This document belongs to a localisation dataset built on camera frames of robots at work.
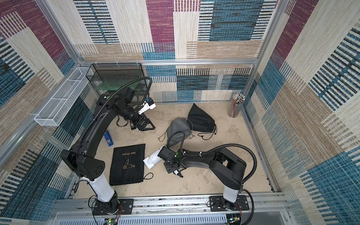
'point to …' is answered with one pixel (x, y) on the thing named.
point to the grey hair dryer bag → (176, 130)
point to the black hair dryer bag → (199, 121)
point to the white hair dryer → (153, 158)
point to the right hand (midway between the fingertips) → (175, 166)
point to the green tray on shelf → (116, 86)
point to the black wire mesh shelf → (112, 78)
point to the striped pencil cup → (237, 101)
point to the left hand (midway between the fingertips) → (150, 122)
